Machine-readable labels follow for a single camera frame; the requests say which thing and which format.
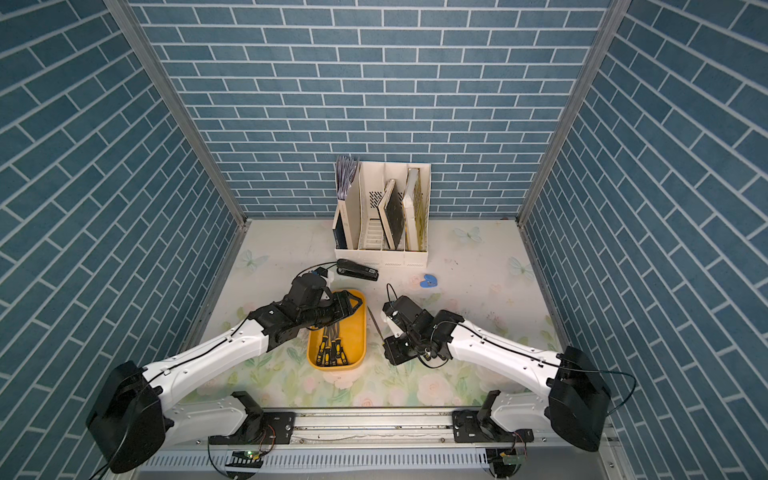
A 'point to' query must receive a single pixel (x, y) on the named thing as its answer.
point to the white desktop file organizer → (366, 240)
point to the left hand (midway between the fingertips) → (365, 307)
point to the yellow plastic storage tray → (353, 336)
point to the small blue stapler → (429, 281)
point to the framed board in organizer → (392, 214)
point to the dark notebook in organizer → (340, 241)
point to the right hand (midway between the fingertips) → (389, 356)
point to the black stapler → (353, 270)
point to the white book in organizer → (409, 214)
